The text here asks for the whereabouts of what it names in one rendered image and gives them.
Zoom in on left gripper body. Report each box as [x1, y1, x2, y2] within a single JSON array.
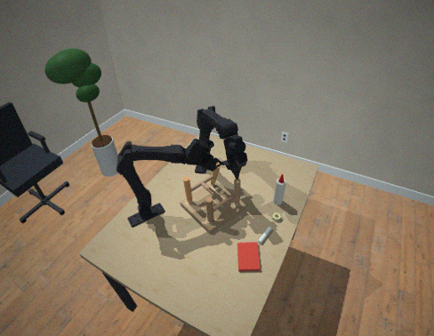
[[221, 151, 238, 170]]

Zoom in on white glue bottle with red cap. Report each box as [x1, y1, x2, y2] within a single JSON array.
[[273, 175, 286, 205]]

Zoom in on wooden stool legs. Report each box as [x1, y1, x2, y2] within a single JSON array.
[[183, 166, 241, 223]]

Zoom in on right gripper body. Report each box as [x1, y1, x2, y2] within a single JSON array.
[[198, 152, 216, 171]]

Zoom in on light grey cylinder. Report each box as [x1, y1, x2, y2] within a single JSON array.
[[258, 227, 272, 244]]

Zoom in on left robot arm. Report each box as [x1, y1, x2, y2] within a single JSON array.
[[195, 106, 247, 173]]

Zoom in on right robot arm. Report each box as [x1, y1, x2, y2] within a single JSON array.
[[117, 138, 213, 227]]

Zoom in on red flat rectangular block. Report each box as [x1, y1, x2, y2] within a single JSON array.
[[237, 242, 260, 271]]

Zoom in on pale yellow roll of tape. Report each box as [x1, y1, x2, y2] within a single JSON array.
[[272, 212, 281, 222]]

